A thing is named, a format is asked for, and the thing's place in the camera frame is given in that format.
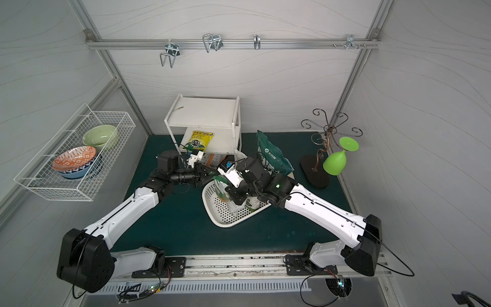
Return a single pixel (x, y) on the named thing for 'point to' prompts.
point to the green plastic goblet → (335, 163)
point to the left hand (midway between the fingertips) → (218, 173)
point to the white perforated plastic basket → (219, 211)
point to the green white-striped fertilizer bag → (221, 183)
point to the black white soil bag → (233, 207)
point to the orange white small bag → (213, 159)
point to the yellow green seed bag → (198, 141)
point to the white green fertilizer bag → (252, 203)
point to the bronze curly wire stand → (309, 162)
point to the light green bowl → (99, 136)
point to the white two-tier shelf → (221, 116)
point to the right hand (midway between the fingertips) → (226, 187)
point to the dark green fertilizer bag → (275, 153)
